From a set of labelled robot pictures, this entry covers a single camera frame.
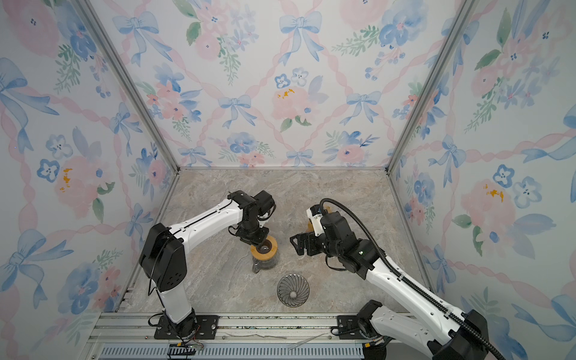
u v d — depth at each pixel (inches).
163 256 19.5
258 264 31.5
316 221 26.6
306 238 26.0
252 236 29.3
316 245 25.6
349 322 29.3
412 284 17.7
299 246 25.7
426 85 34.6
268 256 31.2
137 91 35.4
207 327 29.3
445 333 15.5
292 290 31.5
